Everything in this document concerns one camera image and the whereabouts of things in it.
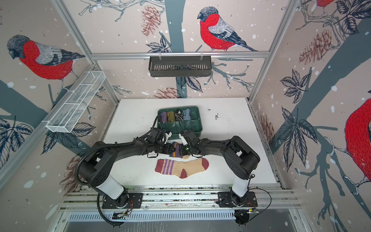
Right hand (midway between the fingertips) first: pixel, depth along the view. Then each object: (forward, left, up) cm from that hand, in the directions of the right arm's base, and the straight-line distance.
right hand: (178, 152), depth 91 cm
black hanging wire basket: (+56, +2, +28) cm, 63 cm away
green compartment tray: (+23, -10, -1) cm, 25 cm away
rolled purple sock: (+22, +12, +8) cm, 27 cm away
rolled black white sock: (+24, +1, +8) cm, 25 cm away
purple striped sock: (-1, +1, +1) cm, 2 cm away
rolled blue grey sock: (+25, -5, +7) cm, 26 cm away
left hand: (0, +3, +3) cm, 4 cm away
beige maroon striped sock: (-10, -3, 0) cm, 11 cm away
